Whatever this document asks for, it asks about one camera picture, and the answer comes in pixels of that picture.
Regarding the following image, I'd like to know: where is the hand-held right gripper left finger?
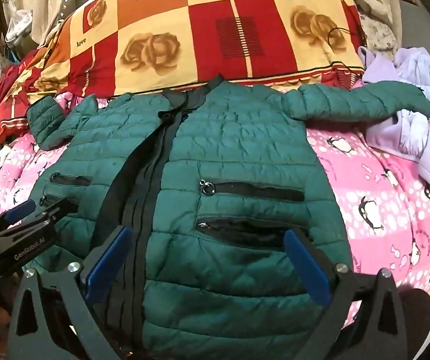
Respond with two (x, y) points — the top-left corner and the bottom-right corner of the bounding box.
(9, 226), (140, 360)

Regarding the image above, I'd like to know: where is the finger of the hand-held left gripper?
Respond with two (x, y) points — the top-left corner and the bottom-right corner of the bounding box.
(0, 199), (38, 226)
(10, 199), (80, 235)

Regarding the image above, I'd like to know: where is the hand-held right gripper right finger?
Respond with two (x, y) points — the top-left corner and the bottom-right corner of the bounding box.
(284, 228), (413, 360)

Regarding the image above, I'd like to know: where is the black cable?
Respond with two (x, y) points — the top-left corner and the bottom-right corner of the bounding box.
(326, 26), (366, 73)

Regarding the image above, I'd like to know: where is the pink penguin print blanket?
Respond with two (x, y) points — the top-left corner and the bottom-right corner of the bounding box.
(0, 90), (430, 331)

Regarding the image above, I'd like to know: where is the floral print pillow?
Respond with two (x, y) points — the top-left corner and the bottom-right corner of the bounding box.
(357, 9), (399, 51)

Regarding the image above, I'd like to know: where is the red orange rose print quilt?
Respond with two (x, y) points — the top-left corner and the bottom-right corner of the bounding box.
(0, 0), (367, 149)

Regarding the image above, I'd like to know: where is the clear plastic bag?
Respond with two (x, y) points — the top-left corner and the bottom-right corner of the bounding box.
(4, 7), (32, 47)

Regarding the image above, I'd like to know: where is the lavender fleece garment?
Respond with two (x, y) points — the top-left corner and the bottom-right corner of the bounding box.
(358, 46), (430, 211)

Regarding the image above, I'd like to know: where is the dark green puffer jacket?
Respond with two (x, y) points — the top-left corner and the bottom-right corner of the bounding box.
(26, 74), (430, 360)

